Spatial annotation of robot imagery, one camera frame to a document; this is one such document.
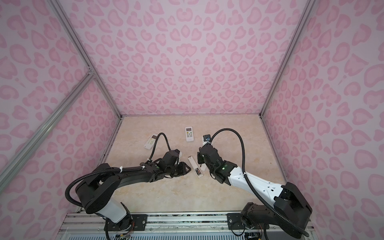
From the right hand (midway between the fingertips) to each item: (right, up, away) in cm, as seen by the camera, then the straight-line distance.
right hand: (200, 147), depth 81 cm
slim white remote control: (-3, -14, +9) cm, 17 cm away
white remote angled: (-34, 0, +21) cm, 40 cm away
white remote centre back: (-7, +6, +26) cm, 27 cm away
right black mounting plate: (+16, -35, -8) cm, 40 cm away
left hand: (-5, -12, +5) cm, 14 cm away
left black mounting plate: (-30, -35, -8) cm, 47 cm away
